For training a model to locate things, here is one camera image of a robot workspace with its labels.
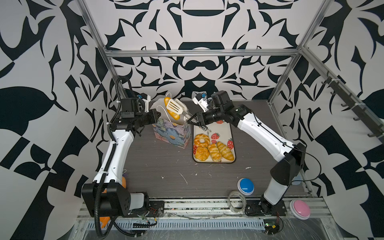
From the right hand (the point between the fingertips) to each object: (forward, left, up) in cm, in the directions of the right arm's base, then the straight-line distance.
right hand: (190, 120), depth 72 cm
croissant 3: (-4, -20, -26) cm, 33 cm away
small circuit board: (-39, -37, -32) cm, 63 cm away
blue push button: (-22, -28, -28) cm, 46 cm away
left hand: (+7, +16, -1) cm, 17 cm away
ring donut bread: (+5, -3, -27) cm, 28 cm away
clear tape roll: (-30, -26, -27) cm, 48 cm away
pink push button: (-33, -52, -29) cm, 68 cm away
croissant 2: (-4, -13, -26) cm, 29 cm away
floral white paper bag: (+1, +7, -12) cm, 14 cm away
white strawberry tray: (+12, -20, -29) cm, 37 cm away
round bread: (-5, -6, -26) cm, 27 cm away
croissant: (+4, +8, -1) cm, 9 cm away
